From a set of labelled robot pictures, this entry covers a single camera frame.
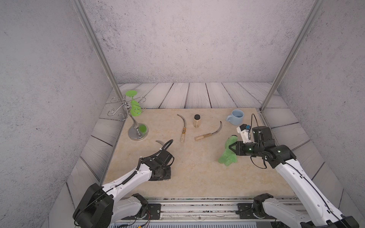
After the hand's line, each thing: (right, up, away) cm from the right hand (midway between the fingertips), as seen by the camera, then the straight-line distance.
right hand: (231, 146), depth 73 cm
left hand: (-33, -19, +10) cm, 39 cm away
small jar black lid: (-15, +13, +31) cm, 37 cm away
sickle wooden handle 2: (-8, +3, +32) cm, 33 cm away
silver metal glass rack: (-58, +5, +32) cm, 66 cm away
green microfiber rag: (-1, -5, -1) cm, 5 cm away
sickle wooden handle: (-25, +6, +33) cm, 41 cm away
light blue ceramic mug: (+15, +15, +36) cm, 42 cm away
